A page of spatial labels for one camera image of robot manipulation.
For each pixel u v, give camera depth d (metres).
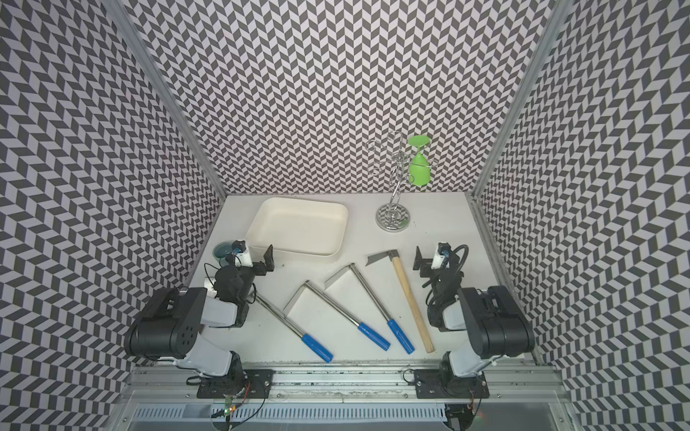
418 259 0.85
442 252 0.74
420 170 0.92
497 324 0.45
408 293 0.89
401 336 0.80
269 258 0.86
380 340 0.79
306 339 0.79
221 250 0.94
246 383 0.71
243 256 0.76
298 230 1.06
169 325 0.45
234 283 0.70
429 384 0.72
